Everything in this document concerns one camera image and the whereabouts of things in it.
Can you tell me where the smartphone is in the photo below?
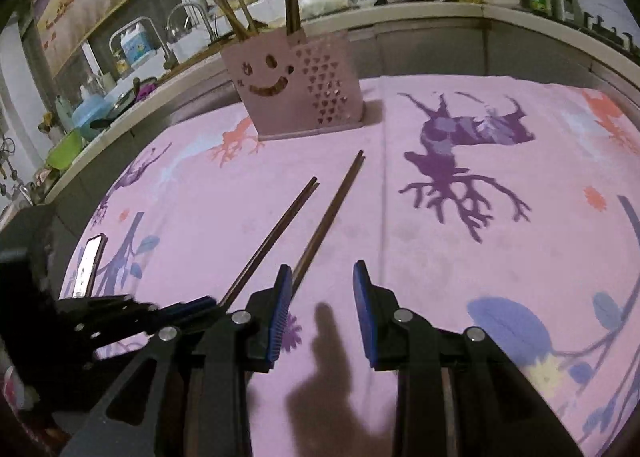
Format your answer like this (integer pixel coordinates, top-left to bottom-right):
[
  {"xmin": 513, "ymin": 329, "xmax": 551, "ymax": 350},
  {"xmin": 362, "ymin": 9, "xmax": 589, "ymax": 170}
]
[{"xmin": 72, "ymin": 233, "xmax": 108, "ymax": 299}]

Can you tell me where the gas stove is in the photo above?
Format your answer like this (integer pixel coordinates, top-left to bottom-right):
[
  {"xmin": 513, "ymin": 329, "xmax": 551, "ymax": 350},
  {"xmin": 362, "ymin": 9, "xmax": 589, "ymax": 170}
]
[{"xmin": 582, "ymin": 12, "xmax": 640, "ymax": 55}]

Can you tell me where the blue plastic container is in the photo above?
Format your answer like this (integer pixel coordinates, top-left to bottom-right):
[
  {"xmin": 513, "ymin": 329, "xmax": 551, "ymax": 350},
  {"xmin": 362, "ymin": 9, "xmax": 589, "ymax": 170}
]
[{"xmin": 71, "ymin": 87, "xmax": 108, "ymax": 140}]

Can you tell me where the curved metal faucet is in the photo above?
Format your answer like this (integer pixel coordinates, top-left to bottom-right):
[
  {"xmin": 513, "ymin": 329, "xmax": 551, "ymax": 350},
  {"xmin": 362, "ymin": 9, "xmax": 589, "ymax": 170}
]
[{"xmin": 165, "ymin": 2, "xmax": 218, "ymax": 45}]

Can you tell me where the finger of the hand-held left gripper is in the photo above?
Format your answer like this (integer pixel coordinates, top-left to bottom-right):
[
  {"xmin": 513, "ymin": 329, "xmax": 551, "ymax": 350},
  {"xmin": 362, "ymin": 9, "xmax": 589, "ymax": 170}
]
[{"xmin": 55, "ymin": 293, "xmax": 218, "ymax": 363}]

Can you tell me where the black pan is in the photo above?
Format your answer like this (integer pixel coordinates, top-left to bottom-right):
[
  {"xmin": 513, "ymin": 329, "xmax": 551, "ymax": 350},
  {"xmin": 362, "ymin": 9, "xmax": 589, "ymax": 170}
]
[{"xmin": 90, "ymin": 90, "xmax": 143, "ymax": 130}]

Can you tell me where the green plastic basin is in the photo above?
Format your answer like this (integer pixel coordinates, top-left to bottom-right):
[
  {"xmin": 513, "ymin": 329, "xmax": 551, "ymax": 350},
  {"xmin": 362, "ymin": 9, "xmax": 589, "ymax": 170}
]
[{"xmin": 46, "ymin": 131, "xmax": 85, "ymax": 170}]

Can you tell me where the pink printed tablecloth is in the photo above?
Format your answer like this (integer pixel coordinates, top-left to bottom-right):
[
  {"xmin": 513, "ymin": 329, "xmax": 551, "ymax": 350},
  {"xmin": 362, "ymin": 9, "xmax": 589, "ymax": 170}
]
[{"xmin": 55, "ymin": 74, "xmax": 640, "ymax": 457}]

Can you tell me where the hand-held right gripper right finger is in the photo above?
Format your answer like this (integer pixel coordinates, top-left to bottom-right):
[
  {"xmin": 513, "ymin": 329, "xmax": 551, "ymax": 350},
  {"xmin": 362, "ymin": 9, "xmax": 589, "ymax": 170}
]
[{"xmin": 352, "ymin": 261, "xmax": 586, "ymax": 457}]

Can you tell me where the white blue detergent jug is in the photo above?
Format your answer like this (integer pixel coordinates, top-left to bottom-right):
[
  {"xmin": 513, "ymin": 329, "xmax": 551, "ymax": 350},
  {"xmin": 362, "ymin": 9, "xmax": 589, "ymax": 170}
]
[{"xmin": 119, "ymin": 24, "xmax": 153, "ymax": 69}]

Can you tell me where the pink smiley utensil holder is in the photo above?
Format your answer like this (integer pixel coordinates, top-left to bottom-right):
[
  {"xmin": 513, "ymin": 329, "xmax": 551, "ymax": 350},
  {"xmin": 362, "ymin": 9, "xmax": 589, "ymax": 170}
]
[{"xmin": 220, "ymin": 30, "xmax": 368, "ymax": 140}]

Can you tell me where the dark brown chopstick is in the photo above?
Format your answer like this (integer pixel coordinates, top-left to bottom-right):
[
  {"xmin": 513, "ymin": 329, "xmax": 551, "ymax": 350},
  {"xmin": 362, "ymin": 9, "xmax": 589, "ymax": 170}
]
[
  {"xmin": 291, "ymin": 150, "xmax": 365, "ymax": 288},
  {"xmin": 225, "ymin": 181, "xmax": 321, "ymax": 310},
  {"xmin": 220, "ymin": 177, "xmax": 318, "ymax": 309}
]

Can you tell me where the tall metal faucet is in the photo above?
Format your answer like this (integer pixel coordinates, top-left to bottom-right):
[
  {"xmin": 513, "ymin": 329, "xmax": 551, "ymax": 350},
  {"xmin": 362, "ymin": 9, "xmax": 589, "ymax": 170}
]
[{"xmin": 110, "ymin": 16, "xmax": 180, "ymax": 70}]

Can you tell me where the white plastic bag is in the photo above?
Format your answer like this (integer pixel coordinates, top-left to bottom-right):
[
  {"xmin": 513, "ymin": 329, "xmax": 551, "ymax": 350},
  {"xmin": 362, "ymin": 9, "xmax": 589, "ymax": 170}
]
[{"xmin": 299, "ymin": 0, "xmax": 348, "ymax": 17}]

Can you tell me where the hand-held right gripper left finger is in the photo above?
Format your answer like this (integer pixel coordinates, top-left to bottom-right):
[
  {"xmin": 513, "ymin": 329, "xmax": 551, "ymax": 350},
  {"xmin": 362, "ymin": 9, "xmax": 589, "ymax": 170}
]
[{"xmin": 60, "ymin": 264, "xmax": 296, "ymax": 457}]

